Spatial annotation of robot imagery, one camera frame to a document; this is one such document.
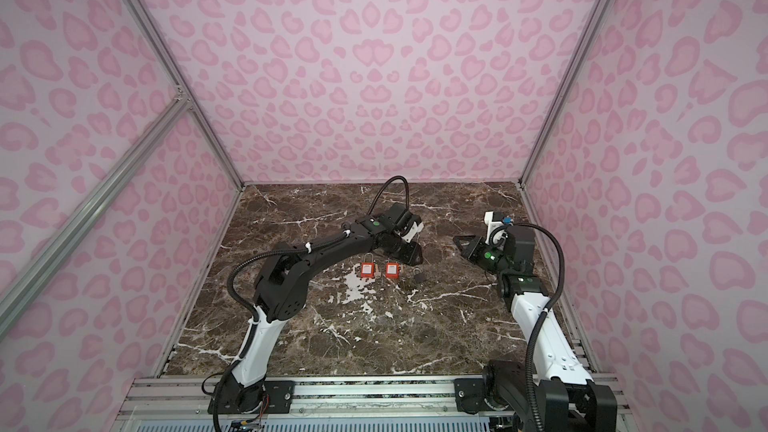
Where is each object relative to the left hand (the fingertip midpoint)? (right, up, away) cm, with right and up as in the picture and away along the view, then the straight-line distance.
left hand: (421, 255), depth 91 cm
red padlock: (-9, -5, +3) cm, 11 cm away
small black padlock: (0, -7, +4) cm, 9 cm away
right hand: (+8, +7, -13) cm, 16 cm away
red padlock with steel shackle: (-17, -5, +3) cm, 18 cm away
